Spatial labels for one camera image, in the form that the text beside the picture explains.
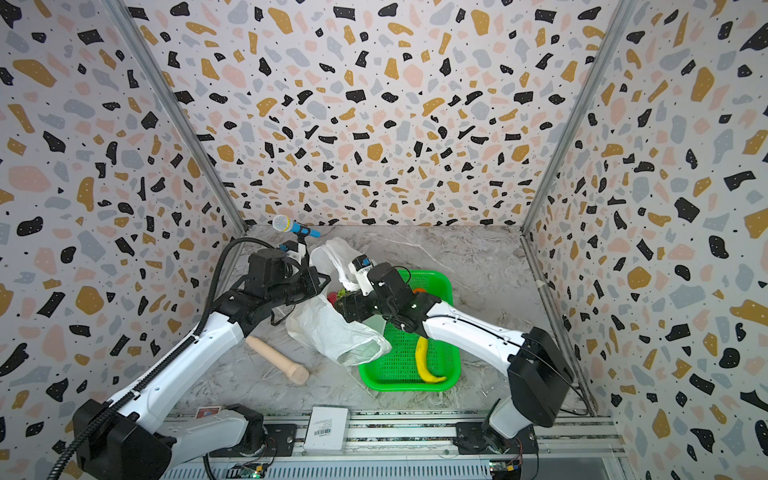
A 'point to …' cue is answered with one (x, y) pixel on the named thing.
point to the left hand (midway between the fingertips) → (331, 272)
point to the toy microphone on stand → (283, 223)
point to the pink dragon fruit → (332, 297)
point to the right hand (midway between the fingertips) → (341, 294)
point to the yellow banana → (421, 353)
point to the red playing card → (207, 411)
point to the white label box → (328, 430)
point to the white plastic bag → (314, 323)
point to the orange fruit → (418, 290)
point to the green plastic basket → (397, 370)
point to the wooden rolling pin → (296, 372)
